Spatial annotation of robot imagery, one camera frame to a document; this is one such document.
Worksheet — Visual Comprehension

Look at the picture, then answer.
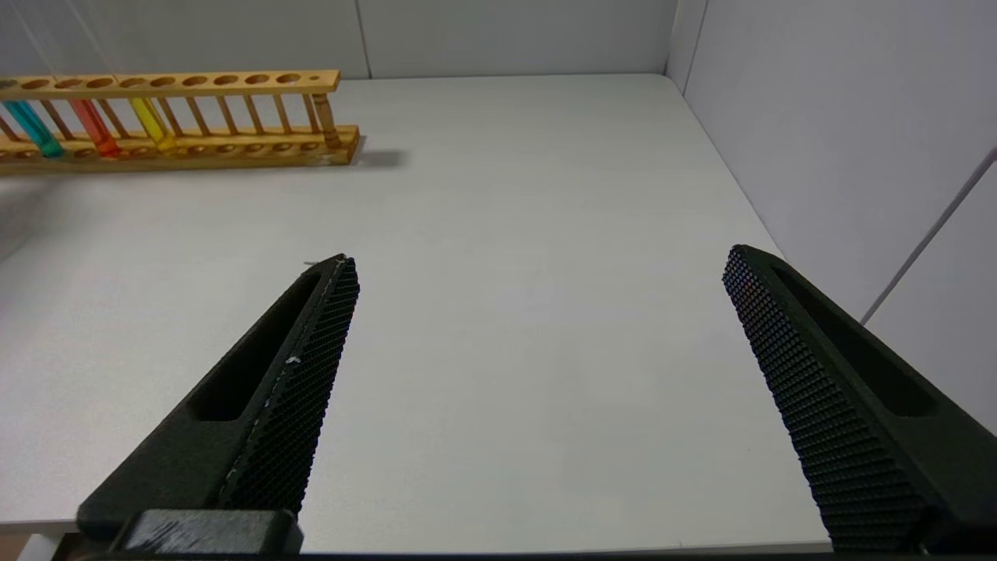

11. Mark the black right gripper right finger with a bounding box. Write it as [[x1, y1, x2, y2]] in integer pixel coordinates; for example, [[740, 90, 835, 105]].
[[723, 245, 997, 556]]

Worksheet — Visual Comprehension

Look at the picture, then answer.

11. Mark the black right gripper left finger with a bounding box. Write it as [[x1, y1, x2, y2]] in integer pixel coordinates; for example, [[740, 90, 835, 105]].
[[76, 254, 361, 542]]

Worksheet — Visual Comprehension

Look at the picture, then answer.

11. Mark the test tube with blue pigment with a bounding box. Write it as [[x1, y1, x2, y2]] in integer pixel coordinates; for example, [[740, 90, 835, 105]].
[[0, 74, 66, 159]]

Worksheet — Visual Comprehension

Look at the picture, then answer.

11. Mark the test tube with yellow pigment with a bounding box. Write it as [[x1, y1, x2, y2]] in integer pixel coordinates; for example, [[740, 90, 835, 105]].
[[66, 0, 178, 152]]

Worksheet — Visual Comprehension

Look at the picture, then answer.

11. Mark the test tube with orange-red pigment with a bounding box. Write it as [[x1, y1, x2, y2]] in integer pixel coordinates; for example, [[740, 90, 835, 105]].
[[12, 0, 123, 157]]

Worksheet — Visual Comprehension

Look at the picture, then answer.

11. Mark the wooden test tube rack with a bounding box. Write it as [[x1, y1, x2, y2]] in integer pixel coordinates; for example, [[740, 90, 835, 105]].
[[0, 70, 361, 172]]

